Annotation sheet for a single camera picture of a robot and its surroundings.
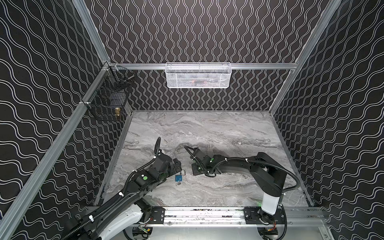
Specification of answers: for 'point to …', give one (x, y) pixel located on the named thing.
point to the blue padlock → (178, 178)
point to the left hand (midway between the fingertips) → (179, 166)
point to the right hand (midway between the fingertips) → (195, 169)
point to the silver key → (178, 183)
